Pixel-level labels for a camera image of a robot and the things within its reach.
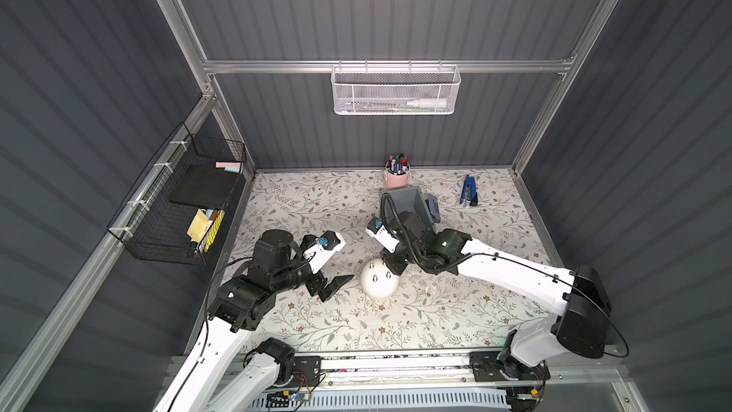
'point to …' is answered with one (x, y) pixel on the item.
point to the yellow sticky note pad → (198, 225)
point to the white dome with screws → (377, 279)
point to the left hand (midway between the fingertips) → (338, 261)
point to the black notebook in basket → (200, 182)
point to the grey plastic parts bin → (409, 199)
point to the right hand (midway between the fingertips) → (382, 254)
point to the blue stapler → (469, 194)
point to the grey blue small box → (433, 207)
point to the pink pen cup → (396, 172)
